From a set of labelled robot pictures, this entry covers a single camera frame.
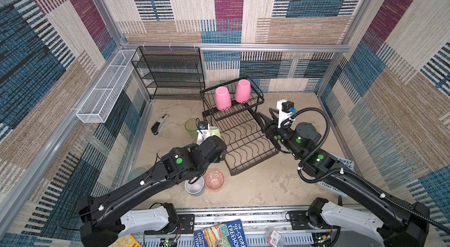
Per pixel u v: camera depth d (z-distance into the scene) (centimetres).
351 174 47
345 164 87
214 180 85
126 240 70
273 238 69
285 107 55
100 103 71
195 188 82
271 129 59
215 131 72
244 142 96
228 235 69
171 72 112
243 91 86
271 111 69
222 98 83
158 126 101
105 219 38
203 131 60
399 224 39
